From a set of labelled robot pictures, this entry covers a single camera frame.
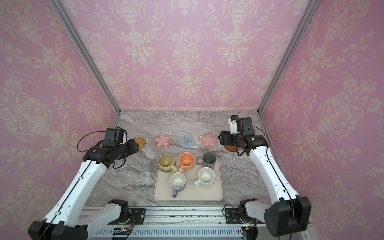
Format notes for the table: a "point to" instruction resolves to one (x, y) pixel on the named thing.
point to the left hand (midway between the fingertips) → (137, 146)
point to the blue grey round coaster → (187, 141)
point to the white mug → (206, 176)
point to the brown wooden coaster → (231, 148)
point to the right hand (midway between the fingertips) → (225, 136)
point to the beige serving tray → (162, 192)
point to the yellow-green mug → (166, 163)
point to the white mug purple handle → (177, 182)
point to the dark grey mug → (208, 160)
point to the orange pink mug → (186, 162)
